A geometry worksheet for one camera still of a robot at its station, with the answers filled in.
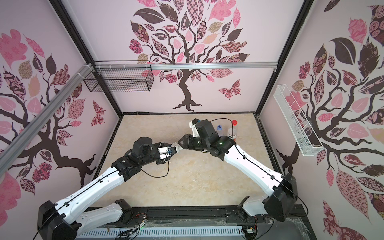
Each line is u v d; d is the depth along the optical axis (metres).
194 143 0.62
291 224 0.71
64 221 0.40
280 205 0.38
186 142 0.63
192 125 0.68
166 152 0.61
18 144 0.52
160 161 0.67
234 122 0.85
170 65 0.95
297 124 0.79
